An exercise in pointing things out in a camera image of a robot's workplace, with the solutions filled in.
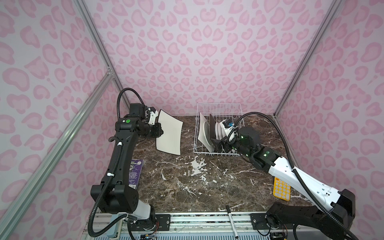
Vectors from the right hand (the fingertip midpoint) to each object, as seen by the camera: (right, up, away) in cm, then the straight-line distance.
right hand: (219, 133), depth 72 cm
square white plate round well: (-7, -2, +13) cm, 15 cm away
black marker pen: (+6, -43, +1) cm, 44 cm away
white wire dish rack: (+3, +15, +49) cm, 51 cm away
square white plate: (-26, -5, +12) cm, 29 cm away
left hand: (-29, +2, +5) cm, 29 cm away
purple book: (-48, -23, +17) cm, 56 cm away
